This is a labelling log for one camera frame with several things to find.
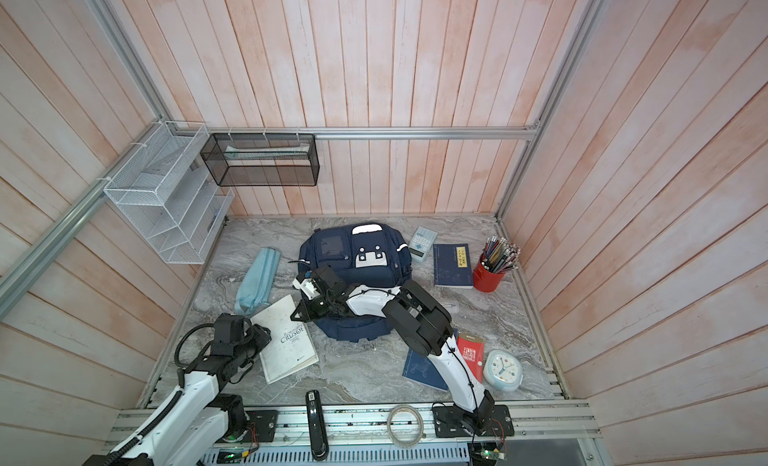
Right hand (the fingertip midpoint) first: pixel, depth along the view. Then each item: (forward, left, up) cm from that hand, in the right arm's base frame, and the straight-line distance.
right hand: (291, 320), depth 88 cm
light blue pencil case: (+14, +15, 0) cm, 20 cm away
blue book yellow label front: (-12, -38, -3) cm, 40 cm away
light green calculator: (+33, -41, -3) cm, 53 cm away
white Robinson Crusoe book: (-8, -1, -1) cm, 8 cm away
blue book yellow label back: (+23, -52, -4) cm, 57 cm away
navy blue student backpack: (+25, -22, 0) cm, 33 cm away
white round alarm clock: (-12, -61, -2) cm, 62 cm away
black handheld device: (-31, -13, -2) cm, 33 cm away
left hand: (-5, +6, -2) cm, 9 cm away
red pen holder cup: (+14, -60, +3) cm, 62 cm away
